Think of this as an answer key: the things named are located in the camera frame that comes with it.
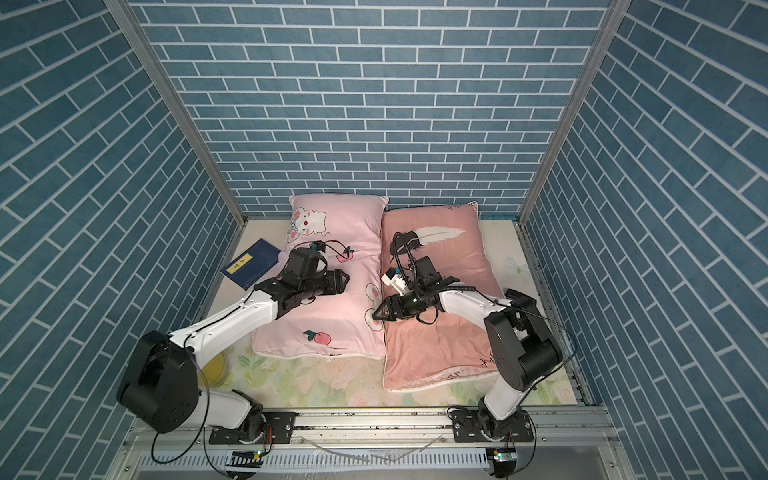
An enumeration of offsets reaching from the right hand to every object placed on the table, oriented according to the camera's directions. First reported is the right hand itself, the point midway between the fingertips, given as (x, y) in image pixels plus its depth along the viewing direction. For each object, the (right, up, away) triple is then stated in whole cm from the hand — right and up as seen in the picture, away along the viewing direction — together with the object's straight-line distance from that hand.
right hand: (384, 316), depth 85 cm
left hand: (-10, +10, +2) cm, 15 cm away
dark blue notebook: (-48, +13, +20) cm, 54 cm away
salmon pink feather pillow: (+18, -7, +1) cm, 19 cm away
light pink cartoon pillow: (-13, +26, +17) cm, 34 cm away
